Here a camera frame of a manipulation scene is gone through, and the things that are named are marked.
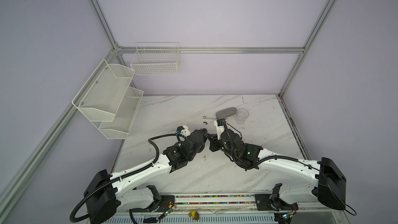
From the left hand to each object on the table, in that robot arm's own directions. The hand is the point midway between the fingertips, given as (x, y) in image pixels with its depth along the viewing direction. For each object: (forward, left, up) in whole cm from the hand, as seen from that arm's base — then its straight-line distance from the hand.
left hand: (209, 131), depth 76 cm
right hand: (-2, +2, -2) cm, 3 cm away
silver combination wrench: (+25, +2, -21) cm, 32 cm away
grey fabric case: (+26, -13, -17) cm, 34 cm away
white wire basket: (+46, +33, +12) cm, 57 cm away
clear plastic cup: (+24, -24, -18) cm, 39 cm away
